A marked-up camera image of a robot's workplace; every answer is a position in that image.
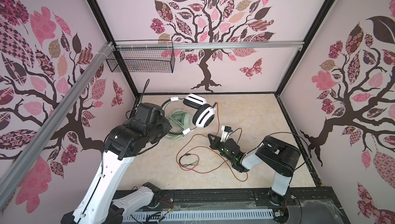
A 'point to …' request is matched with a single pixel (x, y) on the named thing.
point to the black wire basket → (143, 60)
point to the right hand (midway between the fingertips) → (207, 134)
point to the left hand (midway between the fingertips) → (170, 127)
